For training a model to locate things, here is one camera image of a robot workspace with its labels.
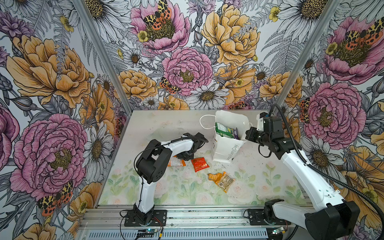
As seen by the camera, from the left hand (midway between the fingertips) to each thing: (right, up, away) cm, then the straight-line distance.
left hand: (180, 159), depth 93 cm
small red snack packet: (+12, -2, -2) cm, 12 cm away
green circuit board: (-12, -28, -22) cm, 38 cm away
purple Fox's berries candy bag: (+34, +15, -1) cm, 37 cm away
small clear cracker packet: (+26, -11, -8) cm, 29 cm away
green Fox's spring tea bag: (+25, +18, -6) cm, 32 cm away
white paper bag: (+24, +9, -14) cm, 29 cm away
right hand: (+35, +15, -14) cm, 41 cm away
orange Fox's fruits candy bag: (-3, -1, -1) cm, 3 cm away
